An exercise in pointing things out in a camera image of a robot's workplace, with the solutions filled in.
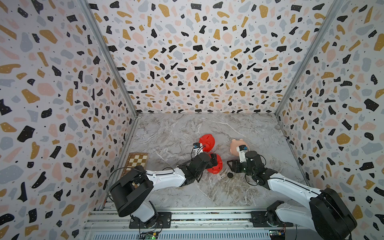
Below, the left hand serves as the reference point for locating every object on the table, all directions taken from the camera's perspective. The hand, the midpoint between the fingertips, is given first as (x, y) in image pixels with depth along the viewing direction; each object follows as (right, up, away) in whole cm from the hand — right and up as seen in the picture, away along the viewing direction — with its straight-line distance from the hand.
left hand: (213, 156), depth 85 cm
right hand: (+10, -4, +2) cm, 11 cm away
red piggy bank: (+1, -7, -1) cm, 8 cm away
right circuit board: (+30, -35, -13) cm, 48 cm away
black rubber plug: (+10, -12, +5) cm, 17 cm away
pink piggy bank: (+14, +6, +12) cm, 19 cm away
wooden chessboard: (-48, -3, +8) cm, 49 cm away
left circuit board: (-32, -35, -15) cm, 49 cm away
